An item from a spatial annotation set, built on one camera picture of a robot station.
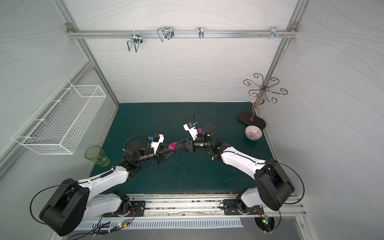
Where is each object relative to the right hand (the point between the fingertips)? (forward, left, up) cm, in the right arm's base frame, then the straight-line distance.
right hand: (176, 144), depth 74 cm
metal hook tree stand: (+35, -48, -21) cm, 63 cm away
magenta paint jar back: (0, -12, +13) cm, 18 cm away
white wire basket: (+1, +54, +12) cm, 55 cm away
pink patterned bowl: (+22, -48, -20) cm, 56 cm away
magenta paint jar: (-1, +2, +1) cm, 2 cm away
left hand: (-2, +1, -3) cm, 3 cm away
